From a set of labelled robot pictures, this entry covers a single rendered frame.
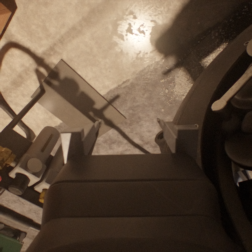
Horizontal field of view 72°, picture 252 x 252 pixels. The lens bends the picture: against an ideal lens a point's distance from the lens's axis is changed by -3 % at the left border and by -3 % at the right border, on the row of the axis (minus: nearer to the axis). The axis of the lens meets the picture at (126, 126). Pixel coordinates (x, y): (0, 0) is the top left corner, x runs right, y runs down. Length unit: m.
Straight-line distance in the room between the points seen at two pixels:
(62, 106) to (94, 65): 0.30
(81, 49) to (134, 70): 0.24
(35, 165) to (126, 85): 0.50
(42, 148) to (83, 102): 0.35
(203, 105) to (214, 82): 0.06
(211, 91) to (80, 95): 0.67
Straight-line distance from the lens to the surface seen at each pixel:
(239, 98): 0.34
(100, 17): 0.77
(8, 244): 3.23
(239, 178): 0.95
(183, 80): 0.83
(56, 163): 0.71
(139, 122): 0.96
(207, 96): 0.37
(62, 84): 0.92
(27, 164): 0.64
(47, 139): 0.72
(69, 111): 1.00
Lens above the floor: 0.74
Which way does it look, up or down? 49 degrees down
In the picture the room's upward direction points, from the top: 170 degrees counter-clockwise
